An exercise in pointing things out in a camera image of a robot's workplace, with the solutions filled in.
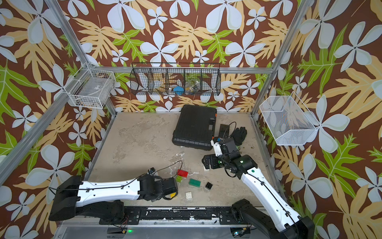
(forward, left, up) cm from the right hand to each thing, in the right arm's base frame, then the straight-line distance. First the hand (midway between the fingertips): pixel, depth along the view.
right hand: (208, 158), depth 77 cm
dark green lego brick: (-8, +7, -16) cm, 19 cm away
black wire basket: (+51, +19, +15) cm, 57 cm away
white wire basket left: (+36, +68, +19) cm, 79 cm away
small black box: (+30, -15, -14) cm, 36 cm away
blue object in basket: (+42, +17, +13) cm, 47 cm away
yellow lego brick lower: (-20, +17, +6) cm, 27 cm away
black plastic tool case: (+27, +6, -8) cm, 29 cm away
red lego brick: (-2, +14, -15) cm, 21 cm away
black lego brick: (-10, -1, -14) cm, 17 cm away
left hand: (-13, +20, -11) cm, 26 cm away
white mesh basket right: (+17, -45, +11) cm, 49 cm away
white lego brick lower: (-15, +11, -14) cm, 23 cm away
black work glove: (+27, -26, -17) cm, 41 cm away
